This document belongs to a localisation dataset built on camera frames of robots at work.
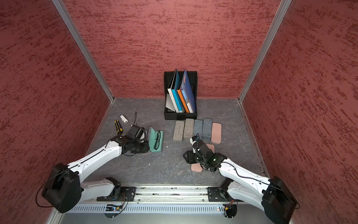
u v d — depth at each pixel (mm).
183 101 924
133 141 652
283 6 710
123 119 1033
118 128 1002
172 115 1039
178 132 969
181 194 758
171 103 948
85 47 880
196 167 810
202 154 623
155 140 940
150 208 775
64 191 397
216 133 976
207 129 976
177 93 878
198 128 995
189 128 974
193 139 752
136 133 672
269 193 405
